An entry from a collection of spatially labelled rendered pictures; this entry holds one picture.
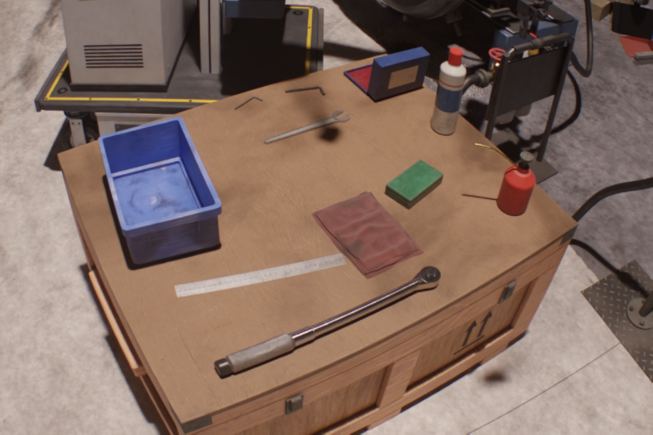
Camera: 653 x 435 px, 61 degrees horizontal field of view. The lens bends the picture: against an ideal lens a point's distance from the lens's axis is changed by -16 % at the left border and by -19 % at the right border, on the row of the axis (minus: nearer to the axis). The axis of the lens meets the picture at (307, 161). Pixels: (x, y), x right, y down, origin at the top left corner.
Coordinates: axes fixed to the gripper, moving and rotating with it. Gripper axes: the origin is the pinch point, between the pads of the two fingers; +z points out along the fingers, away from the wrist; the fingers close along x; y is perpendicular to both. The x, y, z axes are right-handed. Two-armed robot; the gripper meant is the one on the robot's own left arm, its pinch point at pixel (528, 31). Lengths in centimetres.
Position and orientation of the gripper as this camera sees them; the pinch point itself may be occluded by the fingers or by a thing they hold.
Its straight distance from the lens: 225.6
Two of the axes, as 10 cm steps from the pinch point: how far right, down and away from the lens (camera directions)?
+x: 8.6, -3.0, 4.1
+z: -0.4, 7.7, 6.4
